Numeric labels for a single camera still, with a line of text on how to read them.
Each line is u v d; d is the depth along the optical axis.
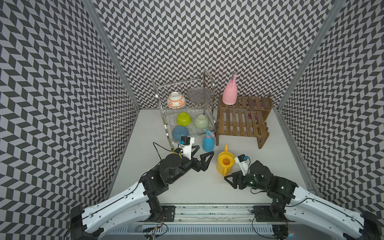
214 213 0.74
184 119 1.01
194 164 0.57
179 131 0.97
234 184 0.66
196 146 0.66
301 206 0.50
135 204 0.46
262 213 0.73
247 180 0.63
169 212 0.73
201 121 1.01
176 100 0.79
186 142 0.56
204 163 0.57
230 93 0.80
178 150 0.55
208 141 0.89
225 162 0.83
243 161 0.66
